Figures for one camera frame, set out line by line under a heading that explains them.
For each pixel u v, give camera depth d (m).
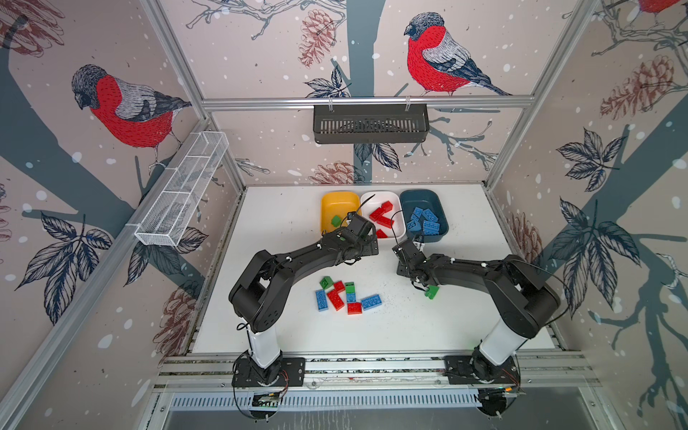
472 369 0.67
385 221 1.07
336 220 1.06
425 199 1.11
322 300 0.88
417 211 1.10
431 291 0.87
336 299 0.86
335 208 1.11
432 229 1.04
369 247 0.83
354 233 0.71
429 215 1.07
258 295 0.47
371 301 0.87
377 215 1.10
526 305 0.46
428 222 1.04
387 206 1.11
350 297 0.88
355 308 0.84
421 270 0.68
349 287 0.89
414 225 1.04
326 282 0.90
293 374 0.73
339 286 0.90
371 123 1.06
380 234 1.03
